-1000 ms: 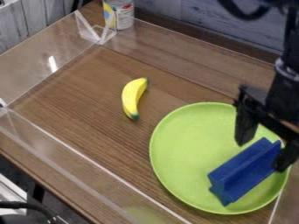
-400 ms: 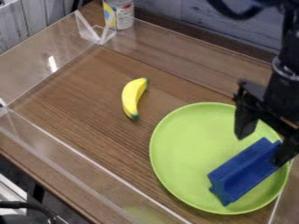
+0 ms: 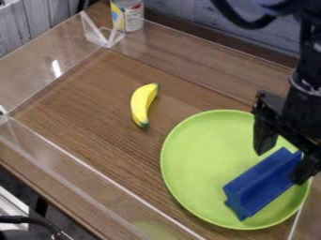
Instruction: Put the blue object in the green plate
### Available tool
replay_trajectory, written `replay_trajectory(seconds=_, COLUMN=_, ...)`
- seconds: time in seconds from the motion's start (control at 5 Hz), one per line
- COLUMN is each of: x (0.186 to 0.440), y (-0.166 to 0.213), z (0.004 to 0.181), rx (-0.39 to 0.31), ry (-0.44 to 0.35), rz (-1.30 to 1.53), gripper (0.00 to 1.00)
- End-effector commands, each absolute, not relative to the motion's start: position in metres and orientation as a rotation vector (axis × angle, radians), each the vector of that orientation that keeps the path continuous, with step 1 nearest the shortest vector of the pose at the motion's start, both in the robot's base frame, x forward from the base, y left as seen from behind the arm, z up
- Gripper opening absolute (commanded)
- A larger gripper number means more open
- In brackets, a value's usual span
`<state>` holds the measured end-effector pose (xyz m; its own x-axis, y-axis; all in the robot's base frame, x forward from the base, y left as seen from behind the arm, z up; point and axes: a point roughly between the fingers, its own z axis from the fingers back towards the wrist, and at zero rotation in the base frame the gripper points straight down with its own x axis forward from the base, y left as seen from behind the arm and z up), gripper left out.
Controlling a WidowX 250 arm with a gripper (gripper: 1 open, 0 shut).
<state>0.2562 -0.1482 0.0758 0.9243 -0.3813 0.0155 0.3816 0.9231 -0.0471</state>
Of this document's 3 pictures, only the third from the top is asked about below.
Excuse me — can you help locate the blue T-shaped block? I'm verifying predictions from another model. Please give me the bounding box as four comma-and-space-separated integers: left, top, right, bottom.
222, 147, 302, 221

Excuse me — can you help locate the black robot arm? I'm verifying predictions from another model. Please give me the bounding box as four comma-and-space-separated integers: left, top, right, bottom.
251, 0, 321, 185

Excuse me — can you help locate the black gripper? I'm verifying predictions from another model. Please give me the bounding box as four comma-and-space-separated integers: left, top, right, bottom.
251, 73, 321, 185

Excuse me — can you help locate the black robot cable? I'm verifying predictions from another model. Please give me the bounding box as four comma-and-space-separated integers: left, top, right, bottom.
210, 0, 281, 30

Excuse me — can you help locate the green round plate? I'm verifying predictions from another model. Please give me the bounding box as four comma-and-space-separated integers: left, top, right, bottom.
160, 110, 310, 230

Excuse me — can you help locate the yellow toy banana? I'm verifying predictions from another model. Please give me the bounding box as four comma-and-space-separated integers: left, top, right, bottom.
129, 82, 160, 129

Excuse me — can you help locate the white labelled can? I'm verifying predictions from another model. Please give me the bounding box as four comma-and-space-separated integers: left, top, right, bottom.
109, 0, 144, 33

